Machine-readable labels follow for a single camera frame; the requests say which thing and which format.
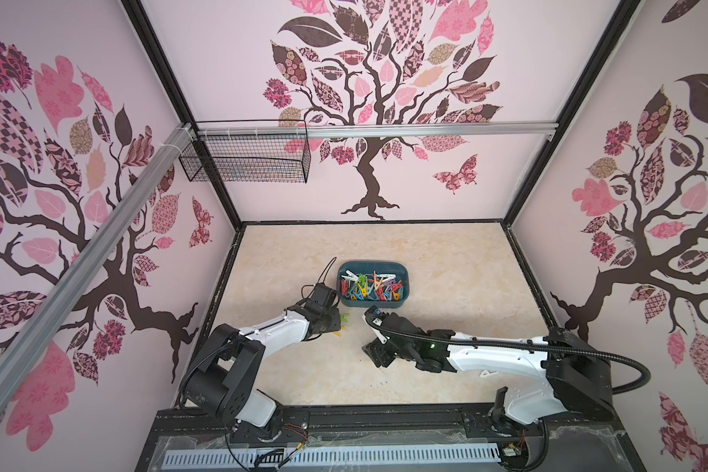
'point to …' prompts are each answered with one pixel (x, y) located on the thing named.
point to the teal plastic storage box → (373, 284)
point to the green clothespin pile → (343, 316)
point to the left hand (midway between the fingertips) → (333, 326)
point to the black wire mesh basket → (250, 158)
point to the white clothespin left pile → (350, 276)
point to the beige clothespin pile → (377, 284)
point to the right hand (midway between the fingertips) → (369, 340)
